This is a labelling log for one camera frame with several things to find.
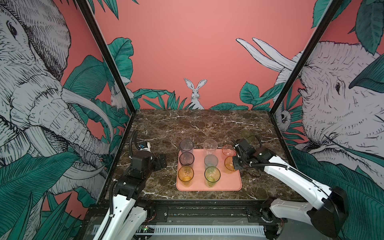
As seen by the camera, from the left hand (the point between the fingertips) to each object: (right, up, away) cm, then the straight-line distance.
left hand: (157, 154), depth 75 cm
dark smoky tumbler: (+14, -5, +12) cm, 19 cm away
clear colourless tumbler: (+29, +1, +25) cm, 39 cm away
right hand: (+40, -4, +4) cm, 41 cm away
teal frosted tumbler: (+28, -5, +9) cm, 30 cm away
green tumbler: (+58, +8, +35) cm, 68 cm away
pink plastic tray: (+38, -18, +9) cm, 42 cm away
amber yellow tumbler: (+14, -11, +1) cm, 18 cm away
